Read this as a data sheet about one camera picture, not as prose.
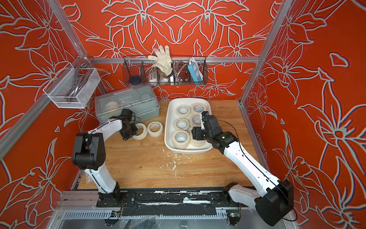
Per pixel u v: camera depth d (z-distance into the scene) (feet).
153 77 3.10
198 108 3.62
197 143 3.02
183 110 3.63
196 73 2.88
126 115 2.56
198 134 2.24
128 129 2.62
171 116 3.52
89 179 2.59
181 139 3.13
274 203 1.22
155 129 3.39
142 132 3.06
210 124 1.84
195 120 3.46
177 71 2.74
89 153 1.62
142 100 3.06
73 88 2.50
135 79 3.16
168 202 2.39
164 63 2.95
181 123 3.41
